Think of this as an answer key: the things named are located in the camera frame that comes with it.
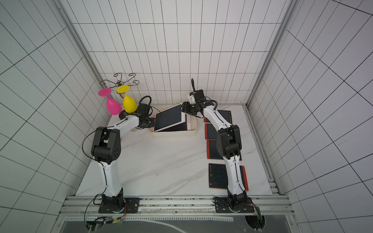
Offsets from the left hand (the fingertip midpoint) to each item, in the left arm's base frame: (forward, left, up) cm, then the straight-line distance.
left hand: (151, 125), depth 102 cm
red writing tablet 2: (-20, -43, -2) cm, 47 cm away
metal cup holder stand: (+13, +17, +27) cm, 35 cm away
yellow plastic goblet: (+2, +10, +18) cm, 21 cm away
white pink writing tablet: (+3, -13, +6) cm, 15 cm away
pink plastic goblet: (+1, +20, +18) cm, 27 cm away
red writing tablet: (-2, -44, -5) cm, 44 cm away
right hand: (+7, -24, +12) cm, 28 cm away
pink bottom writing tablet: (+3, -24, -5) cm, 25 cm away
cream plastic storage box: (+7, -30, -5) cm, 31 cm away
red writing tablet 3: (-34, -45, -4) cm, 56 cm away
